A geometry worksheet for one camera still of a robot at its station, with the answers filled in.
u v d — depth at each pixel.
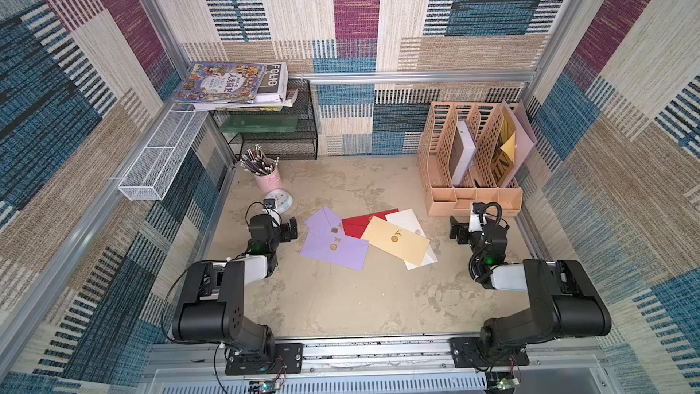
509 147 0.89
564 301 0.45
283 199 1.05
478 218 0.79
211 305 0.45
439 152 1.15
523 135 0.85
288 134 1.15
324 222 1.02
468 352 0.74
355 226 1.01
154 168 0.72
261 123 0.99
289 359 0.73
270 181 1.04
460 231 0.83
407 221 1.00
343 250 0.94
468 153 0.96
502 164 0.97
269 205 0.81
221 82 0.81
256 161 0.97
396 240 0.96
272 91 0.80
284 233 0.85
